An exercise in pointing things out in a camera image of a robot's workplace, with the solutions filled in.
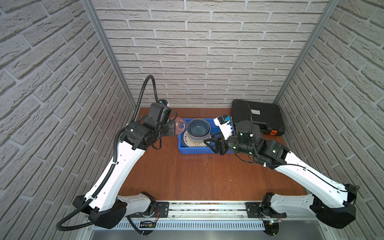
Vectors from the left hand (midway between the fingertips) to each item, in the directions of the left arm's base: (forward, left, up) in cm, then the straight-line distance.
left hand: (171, 122), depth 67 cm
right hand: (-9, -17, 0) cm, 19 cm away
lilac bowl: (+7, -14, -21) cm, 26 cm away
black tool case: (+29, -67, -28) cm, 78 cm away
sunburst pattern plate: (+7, -9, -30) cm, 32 cm away
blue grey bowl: (+14, -14, -24) cm, 31 cm away
